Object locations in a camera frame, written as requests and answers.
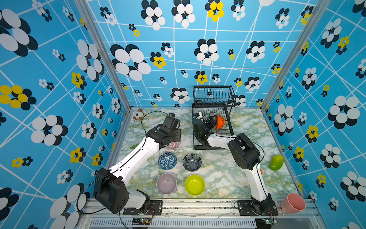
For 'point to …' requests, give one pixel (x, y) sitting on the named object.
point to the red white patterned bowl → (173, 145)
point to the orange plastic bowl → (220, 121)
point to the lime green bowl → (194, 185)
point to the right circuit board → (263, 223)
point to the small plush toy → (138, 115)
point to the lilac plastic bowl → (166, 183)
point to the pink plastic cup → (293, 203)
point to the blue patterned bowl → (167, 161)
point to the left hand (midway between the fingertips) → (178, 132)
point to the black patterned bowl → (192, 162)
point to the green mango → (276, 162)
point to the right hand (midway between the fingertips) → (217, 119)
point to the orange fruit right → (261, 172)
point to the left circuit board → (141, 221)
